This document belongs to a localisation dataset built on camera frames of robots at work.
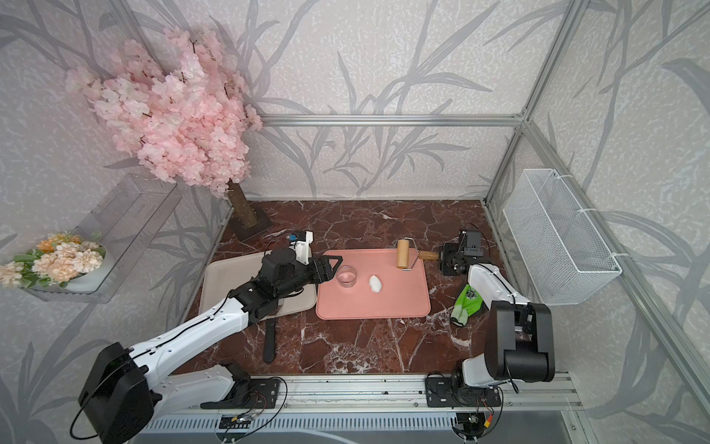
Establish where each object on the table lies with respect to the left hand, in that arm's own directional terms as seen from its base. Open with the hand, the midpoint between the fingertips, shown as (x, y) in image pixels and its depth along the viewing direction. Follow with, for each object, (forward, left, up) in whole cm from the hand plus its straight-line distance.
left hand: (337, 261), depth 77 cm
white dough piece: (+2, -11, -19) cm, 22 cm away
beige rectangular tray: (+7, +43, -20) cm, 47 cm away
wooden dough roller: (+9, -20, -10) cm, 24 cm away
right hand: (+12, -31, -9) cm, 34 cm away
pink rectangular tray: (+3, -9, -19) cm, 21 cm away
